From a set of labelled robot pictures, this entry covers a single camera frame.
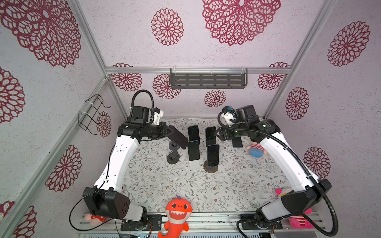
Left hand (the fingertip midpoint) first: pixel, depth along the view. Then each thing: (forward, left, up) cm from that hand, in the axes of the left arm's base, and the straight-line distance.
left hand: (172, 133), depth 74 cm
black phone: (0, -3, -3) cm, 4 cm away
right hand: (+2, -25, +2) cm, 25 cm away
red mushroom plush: (-33, +33, -22) cm, 51 cm away
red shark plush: (-31, -3, -20) cm, 37 cm away
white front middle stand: (-3, -11, -28) cm, 30 cm away
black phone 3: (+14, -43, -28) cm, 53 cm away
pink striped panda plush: (-35, -60, -24) cm, 74 cm away
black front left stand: (0, +1, -24) cm, 24 cm away
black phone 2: (+13, -11, -16) cm, 23 cm away
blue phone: (+1, -11, -18) cm, 21 cm away
